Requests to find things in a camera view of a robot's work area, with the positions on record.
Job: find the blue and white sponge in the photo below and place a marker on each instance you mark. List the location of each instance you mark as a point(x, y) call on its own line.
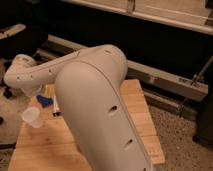
point(44, 101)

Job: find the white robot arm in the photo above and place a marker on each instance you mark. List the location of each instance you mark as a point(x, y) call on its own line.
point(87, 87)

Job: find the translucent white plastic cup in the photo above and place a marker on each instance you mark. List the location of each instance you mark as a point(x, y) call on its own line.
point(32, 116)

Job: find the black and white marker box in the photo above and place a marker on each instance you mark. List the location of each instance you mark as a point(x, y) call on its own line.
point(56, 109)

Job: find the black office chair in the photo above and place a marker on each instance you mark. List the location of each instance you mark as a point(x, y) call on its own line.
point(24, 42)

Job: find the metal diagonal rod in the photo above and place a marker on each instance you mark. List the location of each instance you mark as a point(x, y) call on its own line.
point(195, 80)

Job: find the black cabinet on right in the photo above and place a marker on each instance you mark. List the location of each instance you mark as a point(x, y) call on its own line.
point(204, 119)

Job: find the light wooden upper shelf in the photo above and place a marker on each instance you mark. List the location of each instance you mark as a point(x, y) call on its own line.
point(187, 14)

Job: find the grey metal floor rail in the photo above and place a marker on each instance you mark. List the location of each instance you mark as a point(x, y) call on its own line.
point(55, 47)

